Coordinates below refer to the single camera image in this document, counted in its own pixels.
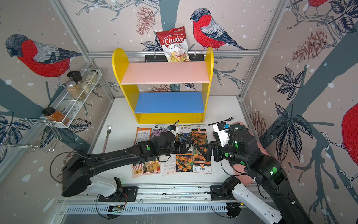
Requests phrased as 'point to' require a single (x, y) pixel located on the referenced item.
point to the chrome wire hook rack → (52, 130)
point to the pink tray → (239, 170)
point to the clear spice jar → (92, 77)
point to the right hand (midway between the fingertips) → (204, 144)
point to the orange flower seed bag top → (199, 134)
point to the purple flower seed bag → (157, 129)
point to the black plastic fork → (227, 120)
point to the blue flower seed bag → (185, 132)
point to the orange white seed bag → (143, 134)
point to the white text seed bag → (168, 165)
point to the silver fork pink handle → (109, 127)
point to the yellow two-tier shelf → (166, 108)
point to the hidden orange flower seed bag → (184, 162)
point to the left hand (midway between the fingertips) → (188, 144)
